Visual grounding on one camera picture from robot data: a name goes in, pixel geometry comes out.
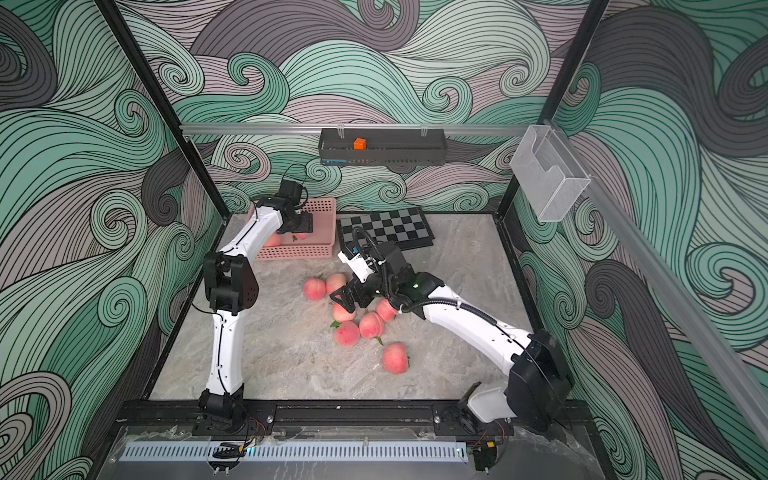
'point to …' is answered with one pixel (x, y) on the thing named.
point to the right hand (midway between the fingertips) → (347, 283)
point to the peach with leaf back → (315, 289)
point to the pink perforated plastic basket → (318, 245)
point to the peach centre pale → (335, 282)
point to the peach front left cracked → (347, 333)
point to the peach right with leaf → (386, 311)
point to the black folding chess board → (407, 227)
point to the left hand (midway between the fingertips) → (299, 222)
